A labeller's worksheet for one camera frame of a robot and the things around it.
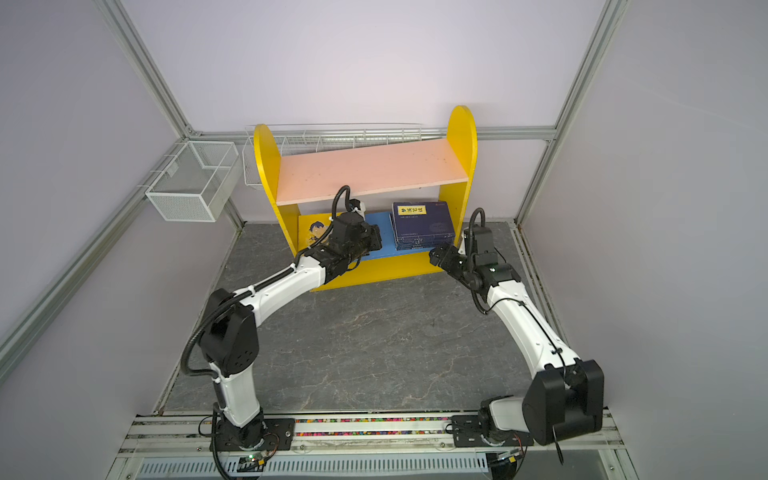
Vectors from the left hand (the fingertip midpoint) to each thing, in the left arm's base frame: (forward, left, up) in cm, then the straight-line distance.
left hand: (383, 231), depth 87 cm
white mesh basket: (+25, +61, +2) cm, 66 cm away
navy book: (+5, -12, -4) cm, 13 cm away
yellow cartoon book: (+6, +22, -3) cm, 23 cm away
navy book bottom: (0, -12, -5) cm, 13 cm away
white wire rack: (+30, +27, +13) cm, 42 cm away
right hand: (-10, -15, -2) cm, 18 cm away
